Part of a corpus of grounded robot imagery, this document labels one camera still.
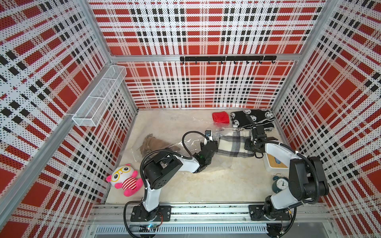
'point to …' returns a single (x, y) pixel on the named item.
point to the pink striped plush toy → (124, 177)
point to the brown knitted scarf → (151, 144)
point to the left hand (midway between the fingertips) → (214, 136)
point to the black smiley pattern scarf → (260, 117)
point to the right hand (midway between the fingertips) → (250, 145)
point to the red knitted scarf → (221, 117)
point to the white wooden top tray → (272, 164)
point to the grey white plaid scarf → (233, 145)
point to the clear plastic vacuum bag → (184, 137)
